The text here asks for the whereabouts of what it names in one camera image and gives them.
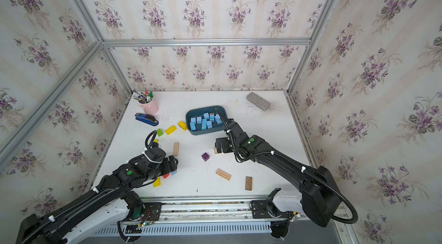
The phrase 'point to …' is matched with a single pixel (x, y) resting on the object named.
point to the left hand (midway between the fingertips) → (173, 164)
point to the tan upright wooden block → (176, 148)
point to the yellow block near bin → (182, 125)
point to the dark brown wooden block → (248, 183)
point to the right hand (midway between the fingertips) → (227, 143)
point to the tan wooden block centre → (215, 150)
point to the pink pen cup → (151, 108)
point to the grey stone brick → (258, 101)
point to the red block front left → (166, 175)
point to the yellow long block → (170, 130)
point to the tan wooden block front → (223, 174)
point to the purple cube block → (205, 156)
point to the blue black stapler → (147, 118)
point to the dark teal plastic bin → (205, 121)
